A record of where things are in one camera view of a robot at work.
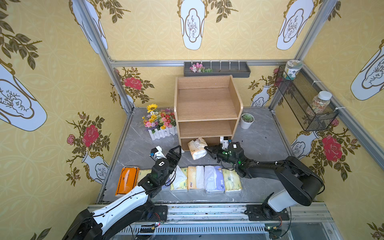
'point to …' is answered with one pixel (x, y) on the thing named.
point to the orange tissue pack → (127, 180)
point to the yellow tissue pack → (180, 182)
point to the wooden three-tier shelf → (207, 107)
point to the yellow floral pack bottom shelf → (232, 180)
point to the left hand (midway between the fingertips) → (176, 148)
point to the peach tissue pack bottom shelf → (197, 148)
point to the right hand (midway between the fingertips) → (206, 144)
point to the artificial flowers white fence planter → (160, 124)
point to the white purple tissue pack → (213, 179)
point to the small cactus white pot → (247, 120)
